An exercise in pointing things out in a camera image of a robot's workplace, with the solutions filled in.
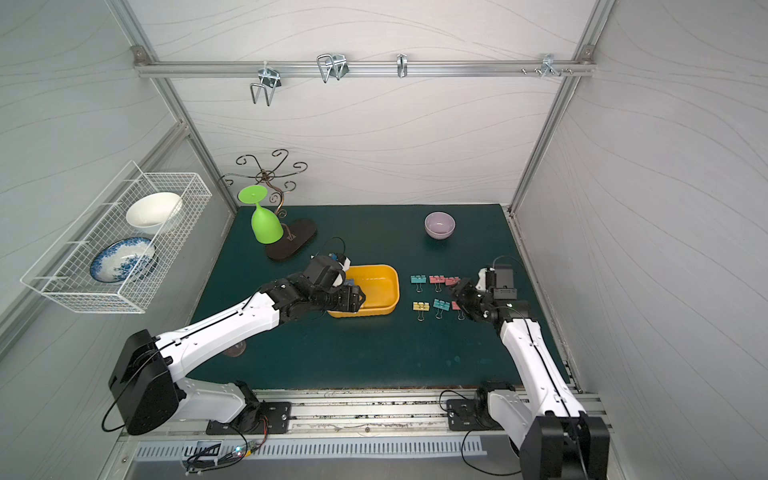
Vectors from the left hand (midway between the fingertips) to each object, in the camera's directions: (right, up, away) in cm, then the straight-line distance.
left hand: (357, 298), depth 80 cm
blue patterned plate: (-50, +12, -15) cm, 53 cm away
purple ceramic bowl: (+28, +21, +32) cm, 47 cm away
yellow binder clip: (+18, -5, +12) cm, 22 cm away
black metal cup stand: (-26, +18, +32) cm, 45 cm away
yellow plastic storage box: (+5, +1, +19) cm, 20 cm away
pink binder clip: (+25, +2, +18) cm, 31 cm away
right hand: (+26, +2, +3) cm, 26 cm away
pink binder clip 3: (+30, -6, +13) cm, 33 cm away
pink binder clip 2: (+30, +2, +18) cm, 35 cm away
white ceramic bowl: (-51, +23, -7) cm, 56 cm away
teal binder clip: (+18, +2, +19) cm, 26 cm away
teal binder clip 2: (+25, -5, +13) cm, 28 cm away
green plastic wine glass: (-27, +19, +5) cm, 34 cm away
